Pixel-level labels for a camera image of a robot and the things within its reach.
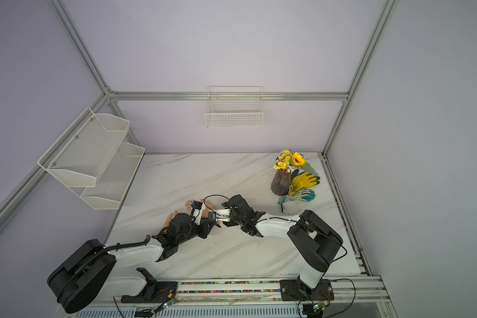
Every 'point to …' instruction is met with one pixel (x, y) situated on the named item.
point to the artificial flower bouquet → (288, 159)
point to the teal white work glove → (301, 194)
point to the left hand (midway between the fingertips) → (214, 222)
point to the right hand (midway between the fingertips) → (226, 206)
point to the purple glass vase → (280, 183)
